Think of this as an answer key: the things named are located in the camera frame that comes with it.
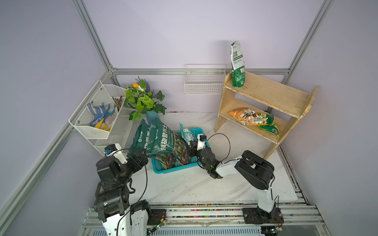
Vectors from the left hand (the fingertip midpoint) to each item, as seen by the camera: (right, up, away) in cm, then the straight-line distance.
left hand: (137, 154), depth 66 cm
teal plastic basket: (+26, -8, +18) cm, 33 cm away
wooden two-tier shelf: (+72, +24, +27) cm, 81 cm away
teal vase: (-3, +20, +31) cm, 38 cm away
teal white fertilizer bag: (+22, +8, +23) cm, 33 cm away
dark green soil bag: (-2, +6, +7) cm, 10 cm away
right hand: (+24, +3, +25) cm, 35 cm away
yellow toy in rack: (-21, +14, +6) cm, 26 cm away
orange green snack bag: (+56, +18, +14) cm, 61 cm away
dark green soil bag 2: (+9, +6, +12) cm, 16 cm away
